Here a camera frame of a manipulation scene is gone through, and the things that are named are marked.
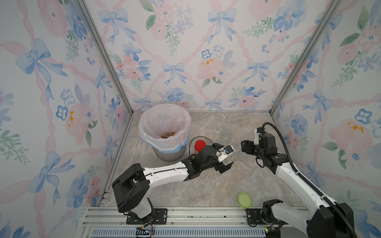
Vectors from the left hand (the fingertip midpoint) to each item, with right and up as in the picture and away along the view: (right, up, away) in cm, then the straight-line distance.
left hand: (228, 152), depth 76 cm
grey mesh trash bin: (-33, -5, +12) cm, 35 cm away
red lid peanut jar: (-14, +2, +12) cm, 19 cm away
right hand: (+14, +4, +8) cm, 17 cm away
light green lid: (+9, -25, +2) cm, 27 cm away
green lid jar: (+2, +8, +16) cm, 18 cm away
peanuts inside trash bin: (-36, +7, +24) cm, 44 cm away
